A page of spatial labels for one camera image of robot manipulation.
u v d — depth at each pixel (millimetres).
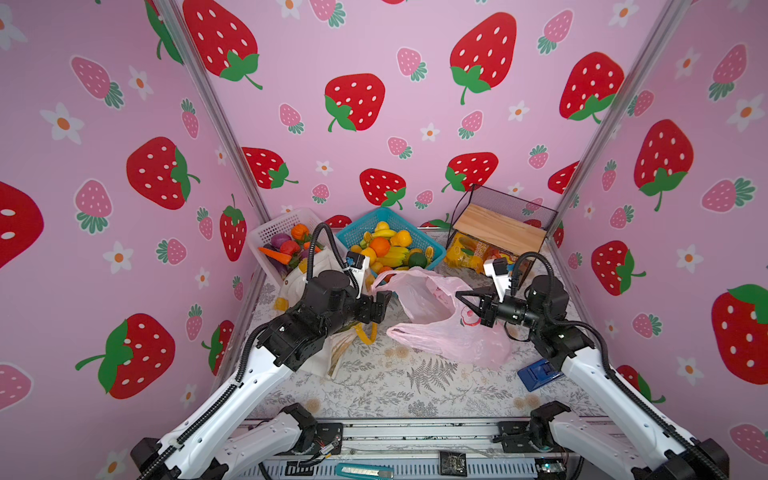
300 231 1145
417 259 1022
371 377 842
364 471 698
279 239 1108
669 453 395
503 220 1020
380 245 1045
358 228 1124
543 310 545
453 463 688
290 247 1074
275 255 1100
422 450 731
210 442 393
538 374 782
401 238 1074
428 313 838
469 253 1039
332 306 493
